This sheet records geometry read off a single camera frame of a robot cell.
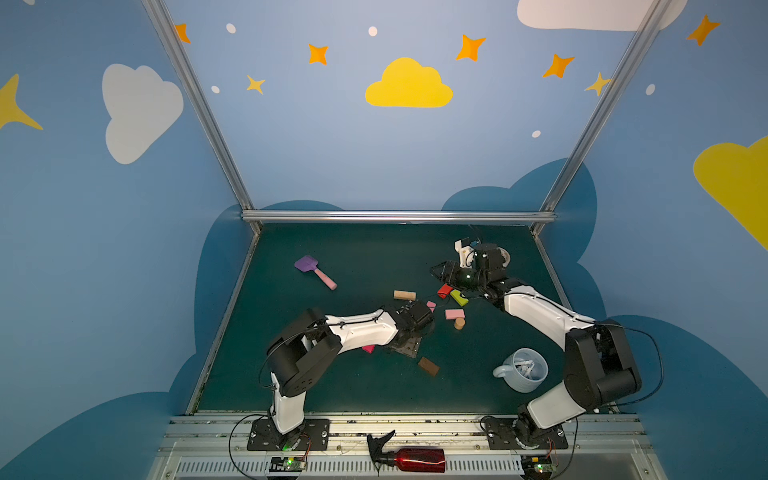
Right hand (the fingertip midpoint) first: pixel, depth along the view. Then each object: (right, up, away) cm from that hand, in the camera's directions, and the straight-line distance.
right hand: (437, 268), depth 88 cm
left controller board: (-39, -46, -18) cm, 63 cm away
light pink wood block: (+7, -16, +8) cm, 19 cm away
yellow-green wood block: (+10, -12, +10) cm, 19 cm away
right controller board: (+22, -48, -17) cm, 55 cm away
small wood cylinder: (+8, -18, +5) cm, 20 cm away
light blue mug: (+24, -30, -3) cm, 38 cm away
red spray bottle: (-11, -43, -21) cm, 49 cm away
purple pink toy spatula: (-44, +1, +19) cm, 49 cm away
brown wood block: (-3, -29, -2) cm, 29 cm away
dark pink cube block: (-20, -24, 0) cm, 31 cm away
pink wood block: (0, -13, +9) cm, 16 cm away
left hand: (-9, -23, +1) cm, 25 cm away
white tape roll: (+31, +4, +23) cm, 38 cm away
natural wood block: (-9, -10, +13) cm, 18 cm away
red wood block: (+5, -9, +13) cm, 16 cm away
